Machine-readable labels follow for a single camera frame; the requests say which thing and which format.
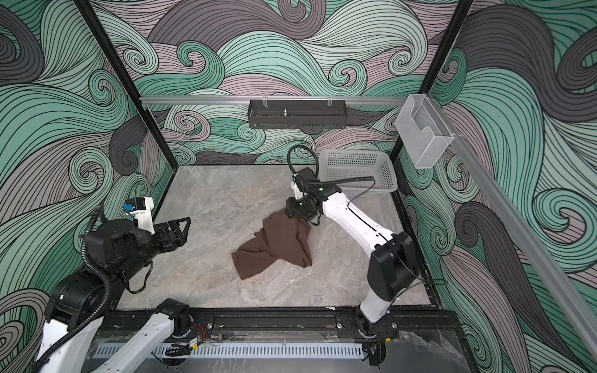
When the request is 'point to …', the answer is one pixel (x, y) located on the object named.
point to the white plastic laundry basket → (338, 163)
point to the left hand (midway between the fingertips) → (181, 219)
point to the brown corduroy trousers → (281, 238)
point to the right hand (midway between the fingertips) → (291, 210)
